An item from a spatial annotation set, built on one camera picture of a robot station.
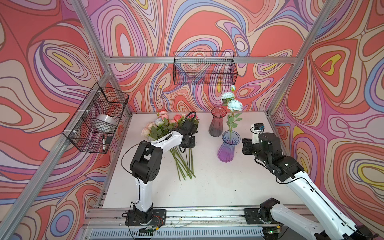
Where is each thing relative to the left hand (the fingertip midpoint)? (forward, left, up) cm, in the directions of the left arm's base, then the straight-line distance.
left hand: (193, 142), depth 97 cm
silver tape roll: (-7, +43, +28) cm, 52 cm away
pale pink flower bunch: (+15, +22, 0) cm, 27 cm away
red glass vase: (+9, -15, +6) cm, 19 cm away
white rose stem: (+16, +24, +3) cm, 29 cm away
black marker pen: (-14, +44, +21) cm, 51 cm away
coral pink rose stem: (+22, +12, +1) cm, 25 cm away
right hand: (-13, -25, +19) cm, 34 cm away
